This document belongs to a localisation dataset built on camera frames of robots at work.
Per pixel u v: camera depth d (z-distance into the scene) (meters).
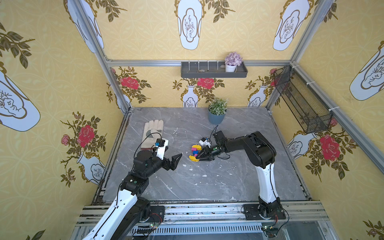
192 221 0.72
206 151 0.88
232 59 0.82
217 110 1.01
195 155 0.91
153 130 1.06
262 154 0.58
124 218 0.57
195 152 0.92
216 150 0.88
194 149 0.93
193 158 0.91
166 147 0.66
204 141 0.95
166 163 0.66
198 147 0.94
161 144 0.64
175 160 0.67
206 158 0.90
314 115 0.83
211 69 0.92
